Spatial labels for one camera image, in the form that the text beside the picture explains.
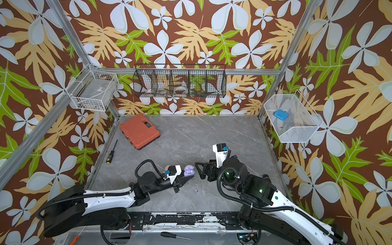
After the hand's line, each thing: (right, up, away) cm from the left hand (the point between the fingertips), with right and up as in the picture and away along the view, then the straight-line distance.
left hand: (192, 171), depth 69 cm
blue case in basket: (+50, +28, +16) cm, 59 cm away
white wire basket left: (-57, +42, +16) cm, 72 cm away
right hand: (+3, +4, -4) cm, 7 cm away
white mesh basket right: (+55, +26, +13) cm, 62 cm away
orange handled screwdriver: (-54, -32, -1) cm, 63 cm away
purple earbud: (+2, -15, +15) cm, 21 cm away
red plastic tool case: (-37, +18, +36) cm, 55 cm away
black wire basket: (-8, +51, +27) cm, 58 cm away
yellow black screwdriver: (-53, +3, +28) cm, 60 cm away
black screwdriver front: (-11, -30, +2) cm, 32 cm away
